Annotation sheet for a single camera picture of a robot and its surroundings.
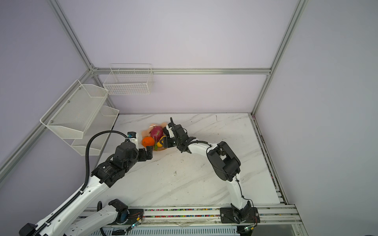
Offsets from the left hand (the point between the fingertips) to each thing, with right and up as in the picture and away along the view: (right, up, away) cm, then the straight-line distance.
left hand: (143, 149), depth 77 cm
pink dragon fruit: (+2, +8, +22) cm, 23 cm away
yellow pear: (+5, +1, +14) cm, 15 cm away
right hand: (+5, +2, +15) cm, 16 cm away
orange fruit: (-2, +3, +14) cm, 14 cm away
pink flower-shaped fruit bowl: (-6, +8, +25) cm, 27 cm away
